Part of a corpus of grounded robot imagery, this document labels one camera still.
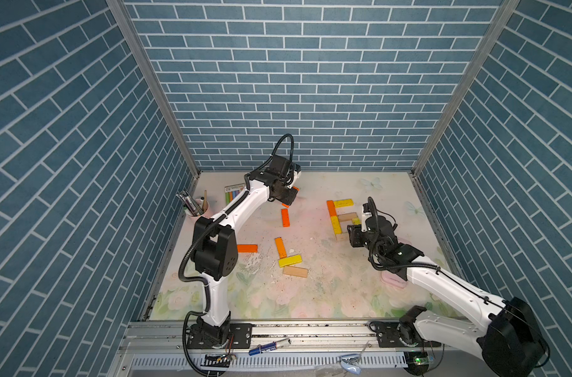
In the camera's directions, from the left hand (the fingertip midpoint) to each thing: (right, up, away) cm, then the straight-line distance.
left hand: (296, 196), depth 91 cm
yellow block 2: (+22, -3, +17) cm, 28 cm away
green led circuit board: (+37, -50, -21) cm, 66 cm away
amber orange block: (-6, -21, +3) cm, 22 cm away
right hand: (+21, -11, -7) cm, 25 cm away
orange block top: (+16, -6, +16) cm, 23 cm away
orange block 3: (-5, -10, +12) cm, 16 cm away
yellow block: (-1, -25, -2) cm, 25 cm away
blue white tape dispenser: (+16, -49, -23) cm, 56 cm away
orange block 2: (-20, -21, +3) cm, 29 cm away
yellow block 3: (+18, -13, +10) cm, 24 cm away
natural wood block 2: (+23, -9, +11) cm, 27 cm away
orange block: (-4, -3, -2) cm, 6 cm away
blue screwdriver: (-8, -46, -21) cm, 51 cm away
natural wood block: (0, -28, -4) cm, 29 cm away
